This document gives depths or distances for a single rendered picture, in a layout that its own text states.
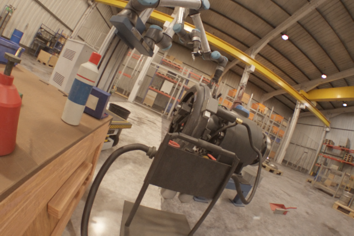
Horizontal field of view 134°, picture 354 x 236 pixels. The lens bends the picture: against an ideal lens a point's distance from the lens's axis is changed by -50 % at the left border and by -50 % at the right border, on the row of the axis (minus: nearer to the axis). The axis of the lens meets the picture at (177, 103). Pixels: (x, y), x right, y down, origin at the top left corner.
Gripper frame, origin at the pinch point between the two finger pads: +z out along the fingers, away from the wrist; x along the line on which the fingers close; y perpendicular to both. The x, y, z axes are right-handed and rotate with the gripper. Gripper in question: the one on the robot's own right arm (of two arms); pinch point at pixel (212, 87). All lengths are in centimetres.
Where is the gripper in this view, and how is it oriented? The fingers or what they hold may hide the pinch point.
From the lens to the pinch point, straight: 169.6
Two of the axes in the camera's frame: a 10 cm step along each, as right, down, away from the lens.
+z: -4.2, 9.1, 0.3
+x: 8.3, 4.0, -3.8
